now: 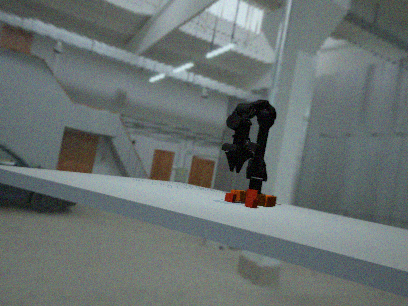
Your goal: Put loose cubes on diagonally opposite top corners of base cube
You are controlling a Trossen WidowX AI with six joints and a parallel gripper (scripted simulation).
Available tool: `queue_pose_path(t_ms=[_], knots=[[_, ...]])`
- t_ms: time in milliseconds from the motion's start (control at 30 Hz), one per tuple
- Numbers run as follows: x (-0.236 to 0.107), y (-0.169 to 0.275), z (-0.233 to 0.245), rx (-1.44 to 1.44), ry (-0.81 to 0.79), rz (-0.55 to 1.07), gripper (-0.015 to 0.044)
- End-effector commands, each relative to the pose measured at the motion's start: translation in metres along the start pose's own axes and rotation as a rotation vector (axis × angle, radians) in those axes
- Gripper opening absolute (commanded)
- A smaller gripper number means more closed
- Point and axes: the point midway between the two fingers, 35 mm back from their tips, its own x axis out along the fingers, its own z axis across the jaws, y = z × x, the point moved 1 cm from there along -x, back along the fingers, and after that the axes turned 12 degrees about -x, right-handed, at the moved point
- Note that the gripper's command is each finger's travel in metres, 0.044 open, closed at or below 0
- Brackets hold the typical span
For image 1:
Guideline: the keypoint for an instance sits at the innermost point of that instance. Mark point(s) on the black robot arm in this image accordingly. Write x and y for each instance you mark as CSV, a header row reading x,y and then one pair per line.
x,y
240,122

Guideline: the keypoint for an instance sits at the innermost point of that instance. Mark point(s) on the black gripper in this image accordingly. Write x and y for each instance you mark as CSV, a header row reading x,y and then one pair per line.
x,y
236,155

